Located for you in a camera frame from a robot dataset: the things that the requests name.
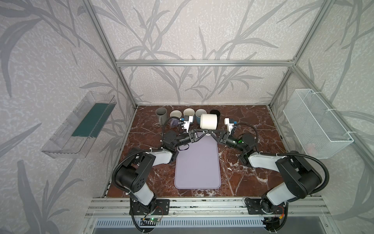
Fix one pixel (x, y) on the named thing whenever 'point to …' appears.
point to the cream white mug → (208, 121)
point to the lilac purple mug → (175, 116)
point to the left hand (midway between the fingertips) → (208, 130)
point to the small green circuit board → (152, 219)
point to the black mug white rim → (216, 112)
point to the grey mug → (162, 115)
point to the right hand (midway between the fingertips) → (209, 129)
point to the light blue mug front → (189, 111)
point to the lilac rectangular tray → (197, 165)
